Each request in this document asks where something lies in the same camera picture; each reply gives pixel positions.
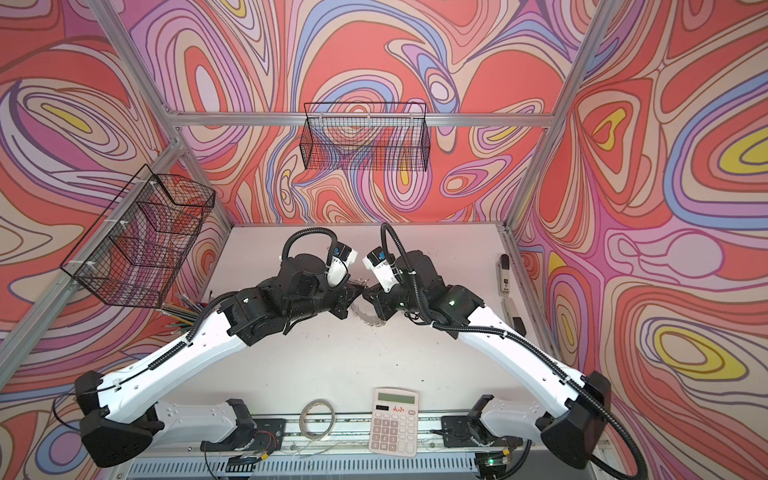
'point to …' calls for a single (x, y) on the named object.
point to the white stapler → (503, 275)
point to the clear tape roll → (302, 419)
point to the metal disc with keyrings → (366, 310)
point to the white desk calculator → (394, 422)
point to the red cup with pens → (183, 313)
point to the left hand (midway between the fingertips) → (369, 288)
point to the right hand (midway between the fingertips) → (371, 301)
